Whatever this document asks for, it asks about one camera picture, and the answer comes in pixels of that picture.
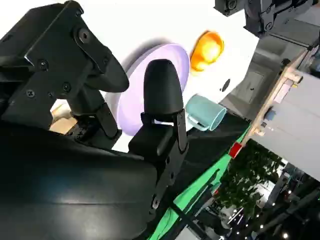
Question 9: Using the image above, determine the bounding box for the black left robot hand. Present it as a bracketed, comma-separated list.
[243, 0, 320, 48]

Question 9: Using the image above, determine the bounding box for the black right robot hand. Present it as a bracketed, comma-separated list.
[0, 0, 190, 240]

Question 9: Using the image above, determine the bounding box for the beige towel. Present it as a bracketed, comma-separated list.
[49, 103, 78, 136]

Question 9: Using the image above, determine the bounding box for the orange and white bread roll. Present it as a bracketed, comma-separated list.
[189, 31, 225, 73]

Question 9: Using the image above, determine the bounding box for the lilac plate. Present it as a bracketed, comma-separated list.
[116, 43, 191, 137]

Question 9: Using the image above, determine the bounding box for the pale green mug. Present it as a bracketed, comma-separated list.
[184, 94, 227, 132]

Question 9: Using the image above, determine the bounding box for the grey cabinet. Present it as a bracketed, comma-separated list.
[249, 72, 320, 182]

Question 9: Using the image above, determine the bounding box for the green cloth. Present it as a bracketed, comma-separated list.
[149, 124, 251, 240]

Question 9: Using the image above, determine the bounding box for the small red box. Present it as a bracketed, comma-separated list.
[229, 142, 243, 159]

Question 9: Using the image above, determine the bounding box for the black backdrop cloth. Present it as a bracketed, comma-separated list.
[172, 112, 252, 203]

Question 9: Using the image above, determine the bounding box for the green leafy plant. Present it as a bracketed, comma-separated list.
[217, 141, 285, 221]

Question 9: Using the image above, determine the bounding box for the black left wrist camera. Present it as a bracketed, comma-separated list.
[214, 0, 245, 17]

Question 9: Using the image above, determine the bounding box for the wooden frame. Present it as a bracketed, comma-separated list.
[249, 57, 304, 138]

